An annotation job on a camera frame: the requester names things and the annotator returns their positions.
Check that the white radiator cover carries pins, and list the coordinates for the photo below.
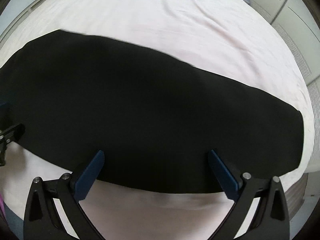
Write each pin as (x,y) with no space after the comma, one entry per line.
(14,13)

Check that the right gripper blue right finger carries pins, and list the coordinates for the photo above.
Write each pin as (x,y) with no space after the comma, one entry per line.
(271,217)

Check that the white louvered wardrobe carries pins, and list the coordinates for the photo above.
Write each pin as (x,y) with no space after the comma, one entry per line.
(297,27)

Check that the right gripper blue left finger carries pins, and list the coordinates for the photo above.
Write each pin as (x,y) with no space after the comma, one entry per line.
(41,218)

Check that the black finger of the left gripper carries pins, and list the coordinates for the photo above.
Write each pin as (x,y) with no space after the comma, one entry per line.
(9,132)

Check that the black pants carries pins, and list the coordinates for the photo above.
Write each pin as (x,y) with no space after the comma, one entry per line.
(157,119)

